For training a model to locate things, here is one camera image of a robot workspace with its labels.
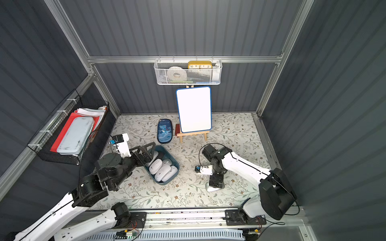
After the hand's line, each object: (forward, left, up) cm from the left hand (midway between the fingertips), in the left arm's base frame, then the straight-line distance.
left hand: (147, 146), depth 62 cm
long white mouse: (+1, -6, -31) cm, 32 cm away
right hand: (-1, -33, -28) cm, 43 cm away
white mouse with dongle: (+1, -1, -29) cm, 29 cm away
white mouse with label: (+9, -2, -31) cm, 32 cm away
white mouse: (+4, +4, -29) cm, 29 cm away
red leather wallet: (+35, -7, -32) cm, 48 cm away
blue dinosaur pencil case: (+32, +2, -30) cm, 43 cm away
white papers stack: (+24, +31, -3) cm, 39 cm away
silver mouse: (-7, -28, -33) cm, 44 cm away
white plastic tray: (+7, +35, -2) cm, 36 cm away
